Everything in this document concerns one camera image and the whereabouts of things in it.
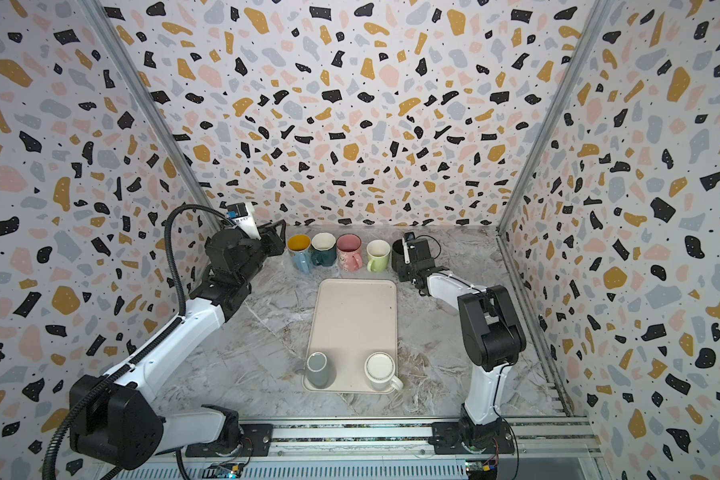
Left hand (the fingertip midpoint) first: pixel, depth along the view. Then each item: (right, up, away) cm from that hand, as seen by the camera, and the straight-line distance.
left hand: (278, 217), depth 75 cm
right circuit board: (+49, -61, -3) cm, 78 cm away
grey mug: (+10, -40, +1) cm, 41 cm away
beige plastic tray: (+16, -30, +21) cm, 40 cm away
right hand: (+33, -10, +24) cm, 42 cm away
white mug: (+25, -39, +3) cm, 47 cm away
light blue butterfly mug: (-1, -9, +24) cm, 26 cm away
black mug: (+32, -10, +25) cm, 41 cm away
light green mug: (+25, -10, +26) cm, 38 cm away
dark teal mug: (+6, -8, +27) cm, 29 cm away
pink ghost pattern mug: (+15, -9, +25) cm, 31 cm away
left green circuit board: (-11, -60, -5) cm, 61 cm away
